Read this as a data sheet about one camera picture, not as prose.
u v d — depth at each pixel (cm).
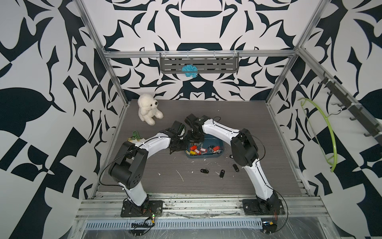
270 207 64
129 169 46
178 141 78
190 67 91
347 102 60
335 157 64
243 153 59
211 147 95
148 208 73
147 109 96
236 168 86
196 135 83
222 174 85
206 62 94
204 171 87
